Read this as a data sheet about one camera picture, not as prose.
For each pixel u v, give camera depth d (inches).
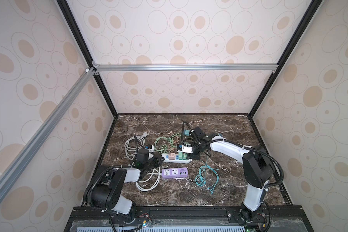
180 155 34.5
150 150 33.5
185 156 33.9
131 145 39.8
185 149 31.1
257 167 19.1
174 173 33.6
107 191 17.3
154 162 32.2
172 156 35.0
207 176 34.4
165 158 36.3
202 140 27.1
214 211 29.9
